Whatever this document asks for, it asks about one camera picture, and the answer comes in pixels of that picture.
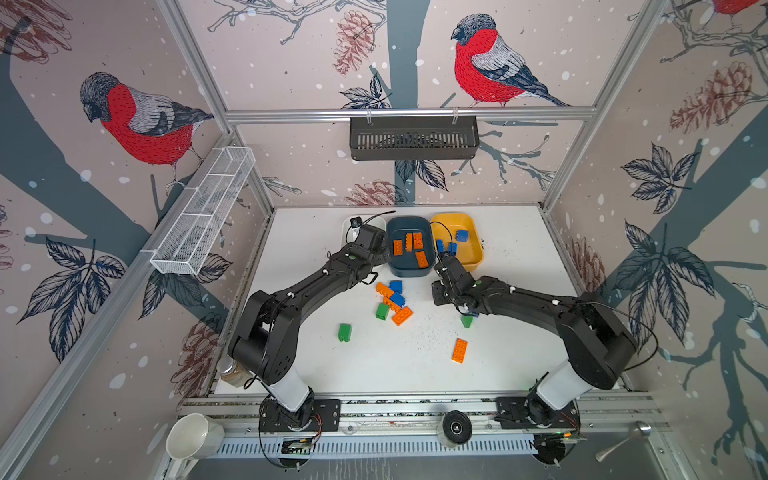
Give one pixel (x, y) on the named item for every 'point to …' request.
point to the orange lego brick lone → (459, 350)
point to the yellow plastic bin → (444, 226)
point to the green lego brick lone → (344, 332)
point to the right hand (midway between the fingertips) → (436, 290)
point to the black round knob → (457, 426)
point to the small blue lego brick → (462, 235)
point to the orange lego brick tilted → (402, 316)
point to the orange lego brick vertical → (418, 240)
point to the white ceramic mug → (194, 436)
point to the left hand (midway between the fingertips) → (372, 249)
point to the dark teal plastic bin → (407, 264)
